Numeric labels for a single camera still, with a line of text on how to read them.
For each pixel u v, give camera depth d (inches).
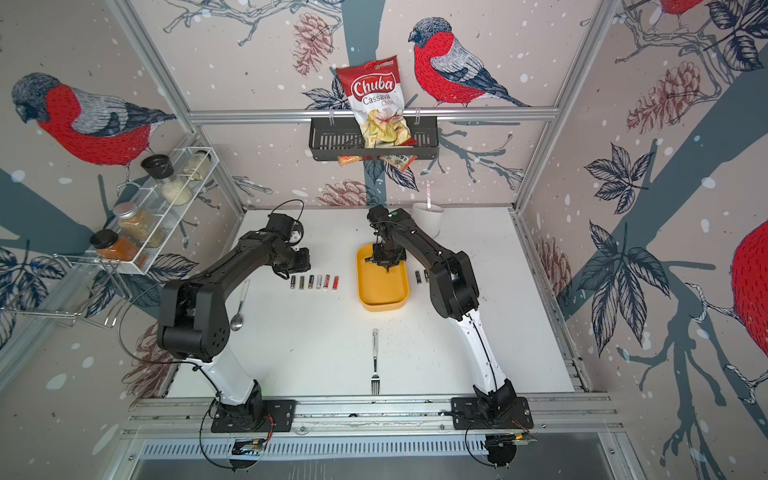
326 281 39.1
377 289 38.2
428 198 42.1
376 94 32.7
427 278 24.0
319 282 38.7
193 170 32.9
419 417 29.4
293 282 38.6
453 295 24.2
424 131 36.8
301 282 39.1
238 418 26.4
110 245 23.4
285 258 30.6
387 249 33.5
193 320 18.7
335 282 39.0
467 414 28.7
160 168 28.5
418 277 39.6
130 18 28.2
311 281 38.8
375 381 31.3
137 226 25.4
